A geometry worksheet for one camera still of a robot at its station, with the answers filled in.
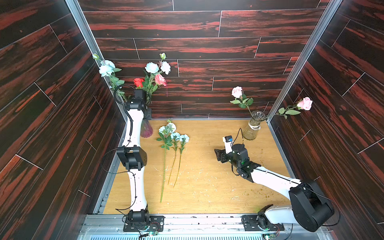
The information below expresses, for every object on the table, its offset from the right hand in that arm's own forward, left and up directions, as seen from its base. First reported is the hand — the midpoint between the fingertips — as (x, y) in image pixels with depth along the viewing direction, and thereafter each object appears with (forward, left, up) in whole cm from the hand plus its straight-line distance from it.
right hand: (223, 146), depth 89 cm
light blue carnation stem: (+10, +26, -10) cm, 30 cm away
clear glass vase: (+16, -21, -2) cm, 26 cm away
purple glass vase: (+15, +52, -3) cm, 54 cm away
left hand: (+16, +49, +9) cm, 53 cm away
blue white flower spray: (+18, +39, -7) cm, 43 cm away
